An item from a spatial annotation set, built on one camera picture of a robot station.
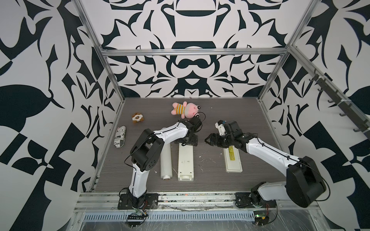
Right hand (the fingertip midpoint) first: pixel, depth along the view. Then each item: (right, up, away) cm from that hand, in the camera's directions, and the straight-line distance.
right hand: (208, 139), depth 85 cm
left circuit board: (-39, -38, -12) cm, 56 cm away
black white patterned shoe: (-56, 0, +9) cm, 56 cm away
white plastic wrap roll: (-25, -12, -2) cm, 28 cm away
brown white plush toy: (-47, +12, +19) cm, 53 cm away
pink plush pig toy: (-11, +17, +19) cm, 28 cm away
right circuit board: (+23, -36, -14) cm, 45 cm away
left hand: (-12, -2, +8) cm, 15 cm away
